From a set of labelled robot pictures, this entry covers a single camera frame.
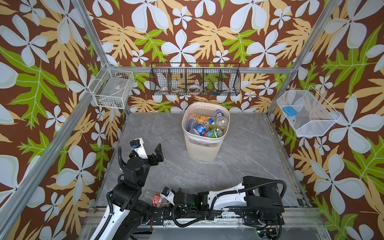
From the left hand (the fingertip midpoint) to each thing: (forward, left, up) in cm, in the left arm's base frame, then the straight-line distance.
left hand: (150, 144), depth 70 cm
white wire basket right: (+21, -85, +2) cm, 87 cm away
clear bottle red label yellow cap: (-19, -1, -20) cm, 28 cm away
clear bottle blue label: (+11, -34, +5) cm, 36 cm away
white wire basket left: (+35, +27, +7) cm, 44 cm away
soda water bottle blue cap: (+15, -20, 0) cm, 25 cm away
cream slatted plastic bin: (+3, -24, -9) cm, 26 cm away
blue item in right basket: (+24, -78, -1) cm, 82 cm away
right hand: (-22, -6, -23) cm, 32 cm away
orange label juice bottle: (+19, -25, -2) cm, 32 cm away
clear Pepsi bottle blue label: (+10, -24, 0) cm, 26 cm away
